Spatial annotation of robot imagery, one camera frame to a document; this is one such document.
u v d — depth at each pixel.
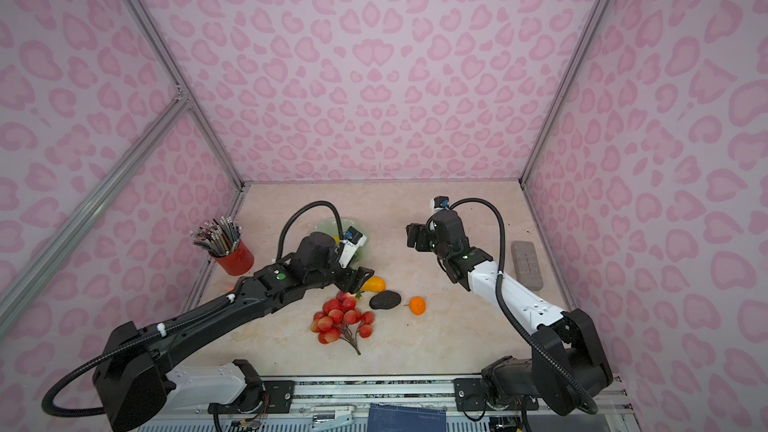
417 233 0.75
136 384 0.38
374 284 0.88
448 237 0.63
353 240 0.68
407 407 0.72
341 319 0.80
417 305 0.86
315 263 0.59
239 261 0.90
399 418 0.70
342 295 0.88
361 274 0.70
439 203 0.73
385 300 0.85
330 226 0.65
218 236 0.84
